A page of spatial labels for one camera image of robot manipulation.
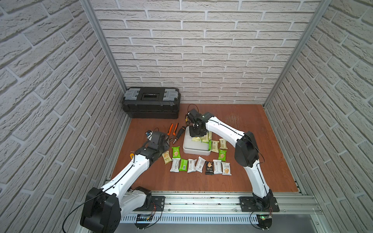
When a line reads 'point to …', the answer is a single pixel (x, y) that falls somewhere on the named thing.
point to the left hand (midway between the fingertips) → (167, 141)
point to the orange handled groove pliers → (170, 138)
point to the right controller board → (264, 220)
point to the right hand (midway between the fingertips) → (195, 134)
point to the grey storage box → (193, 146)
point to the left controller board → (143, 217)
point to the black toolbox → (152, 103)
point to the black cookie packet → (209, 170)
